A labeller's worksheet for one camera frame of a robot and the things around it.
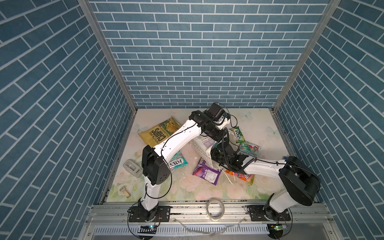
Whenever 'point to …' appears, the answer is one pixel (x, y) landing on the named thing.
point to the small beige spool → (123, 189)
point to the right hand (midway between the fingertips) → (206, 151)
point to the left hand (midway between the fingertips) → (222, 137)
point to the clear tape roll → (213, 218)
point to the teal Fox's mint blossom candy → (250, 148)
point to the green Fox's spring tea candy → (238, 135)
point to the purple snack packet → (207, 172)
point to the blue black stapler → (286, 158)
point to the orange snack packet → (248, 178)
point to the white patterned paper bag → (201, 145)
